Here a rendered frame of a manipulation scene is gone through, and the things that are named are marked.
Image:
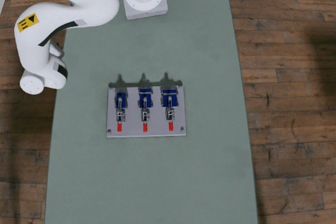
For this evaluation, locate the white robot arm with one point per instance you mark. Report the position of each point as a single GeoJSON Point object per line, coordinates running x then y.
{"type": "Point", "coordinates": [36, 25]}

